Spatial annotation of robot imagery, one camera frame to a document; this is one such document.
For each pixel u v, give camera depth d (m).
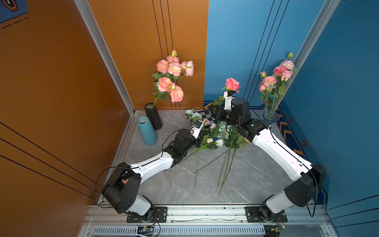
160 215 0.73
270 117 0.95
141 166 0.48
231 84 0.68
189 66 0.67
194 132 0.71
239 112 0.54
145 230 0.72
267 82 0.79
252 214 0.73
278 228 0.70
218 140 0.97
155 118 1.02
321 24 0.74
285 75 0.77
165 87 0.68
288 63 0.81
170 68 0.71
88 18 0.72
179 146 0.64
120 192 0.43
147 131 0.89
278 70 0.82
